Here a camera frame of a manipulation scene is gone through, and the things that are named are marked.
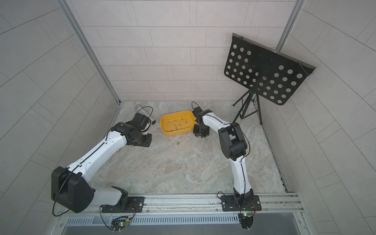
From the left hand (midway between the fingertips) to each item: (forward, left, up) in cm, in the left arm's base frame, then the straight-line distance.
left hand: (151, 140), depth 82 cm
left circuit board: (-37, +10, -10) cm, 40 cm away
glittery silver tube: (+31, +18, -8) cm, 37 cm away
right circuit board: (-36, -49, -11) cm, 62 cm away
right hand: (+11, -27, -11) cm, 31 cm away
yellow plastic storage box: (+21, -12, -10) cm, 26 cm away
